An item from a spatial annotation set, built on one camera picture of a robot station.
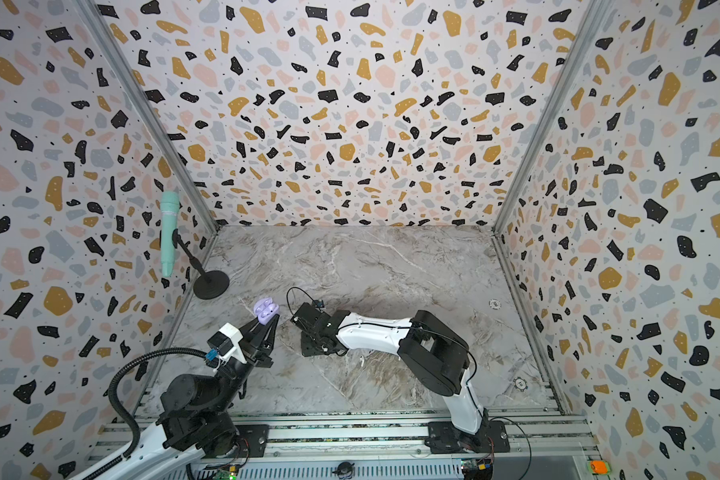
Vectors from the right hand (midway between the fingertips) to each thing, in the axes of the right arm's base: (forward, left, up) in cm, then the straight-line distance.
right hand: (305, 344), depth 85 cm
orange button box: (-27, -73, -4) cm, 78 cm away
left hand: (-4, +1, +26) cm, 26 cm away
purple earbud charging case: (-4, +2, +27) cm, 27 cm away
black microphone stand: (+22, +38, -4) cm, 44 cm away
